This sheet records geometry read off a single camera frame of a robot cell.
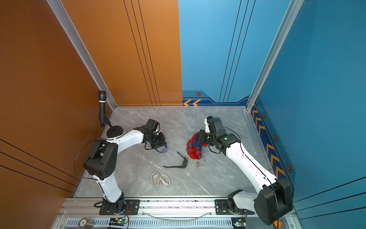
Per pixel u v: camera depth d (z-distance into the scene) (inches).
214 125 23.4
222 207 28.5
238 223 28.0
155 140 32.2
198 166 34.1
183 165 33.4
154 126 31.1
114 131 40.7
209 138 26.0
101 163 19.3
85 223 25.4
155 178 32.7
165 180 31.8
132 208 29.0
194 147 35.4
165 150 36.0
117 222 27.8
